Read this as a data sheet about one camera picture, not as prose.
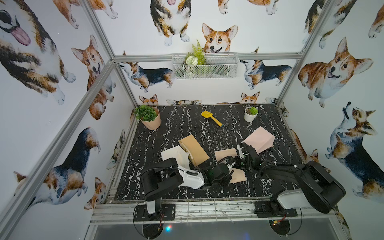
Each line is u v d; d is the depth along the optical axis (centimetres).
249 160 71
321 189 44
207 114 113
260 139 101
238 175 83
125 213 75
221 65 92
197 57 82
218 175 67
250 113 103
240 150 76
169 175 51
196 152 95
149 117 95
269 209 69
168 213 74
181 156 92
